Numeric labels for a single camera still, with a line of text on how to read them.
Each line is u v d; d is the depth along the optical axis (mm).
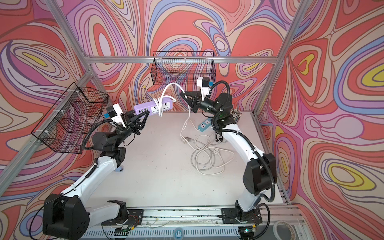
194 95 618
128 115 585
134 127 575
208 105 615
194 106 615
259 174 442
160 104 559
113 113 517
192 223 733
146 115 594
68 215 395
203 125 1076
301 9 700
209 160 931
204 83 565
